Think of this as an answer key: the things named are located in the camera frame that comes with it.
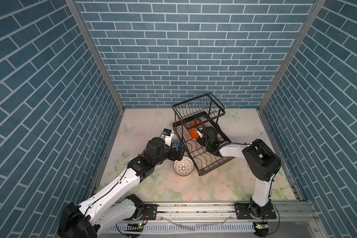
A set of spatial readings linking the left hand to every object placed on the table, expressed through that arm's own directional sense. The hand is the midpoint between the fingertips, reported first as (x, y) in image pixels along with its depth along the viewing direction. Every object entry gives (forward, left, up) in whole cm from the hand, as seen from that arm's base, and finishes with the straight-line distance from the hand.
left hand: (180, 146), depth 76 cm
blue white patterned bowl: (+10, +2, -14) cm, 17 cm away
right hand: (+20, -17, -12) cm, 29 cm away
